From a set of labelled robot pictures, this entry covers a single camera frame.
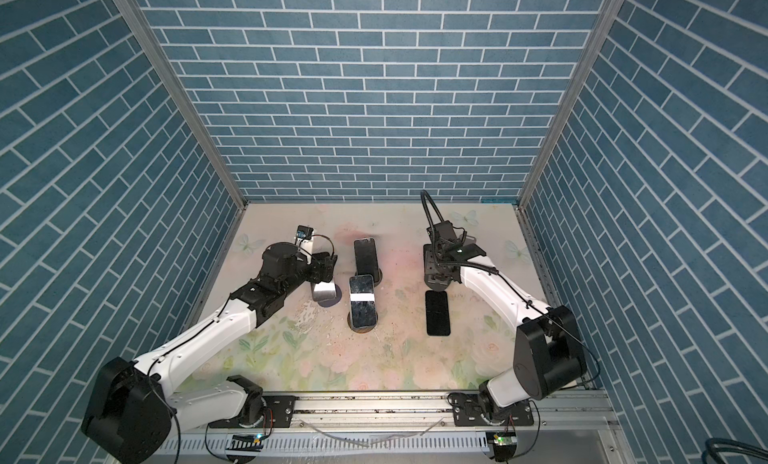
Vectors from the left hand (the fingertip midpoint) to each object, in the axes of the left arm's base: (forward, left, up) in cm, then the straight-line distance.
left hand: (323, 252), depth 83 cm
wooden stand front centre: (-16, -10, -17) cm, 25 cm away
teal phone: (+3, -11, -10) cm, 15 cm away
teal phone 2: (-10, -11, -10) cm, 18 cm away
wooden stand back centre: (+2, -16, -17) cm, 23 cm away
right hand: (+1, -32, -5) cm, 33 cm away
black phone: (-10, -33, -18) cm, 39 cm away
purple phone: (-7, 0, -16) cm, 18 cm away
